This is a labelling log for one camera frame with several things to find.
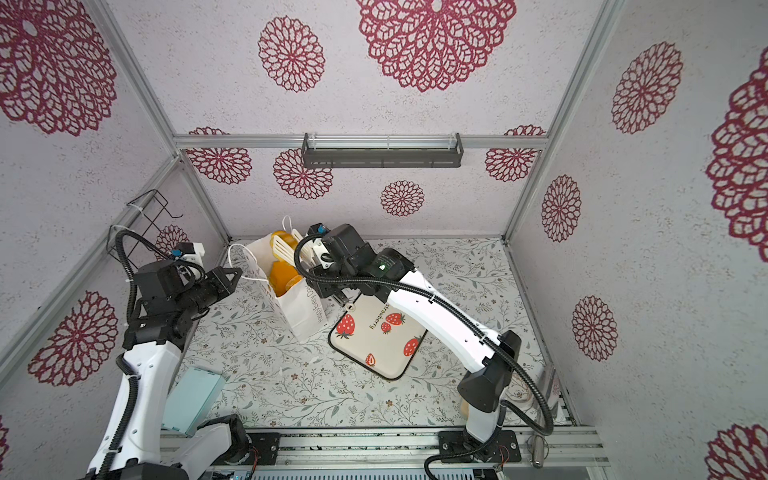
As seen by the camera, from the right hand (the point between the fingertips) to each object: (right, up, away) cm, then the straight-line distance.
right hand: (312, 271), depth 68 cm
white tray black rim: (+13, -20, +27) cm, 36 cm away
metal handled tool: (+54, -44, +4) cm, 69 cm away
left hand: (-19, -1, +6) cm, 20 cm away
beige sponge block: (+38, -36, +9) cm, 52 cm away
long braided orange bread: (-13, -2, +19) cm, 23 cm away
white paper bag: (-7, -9, +10) cm, 16 cm away
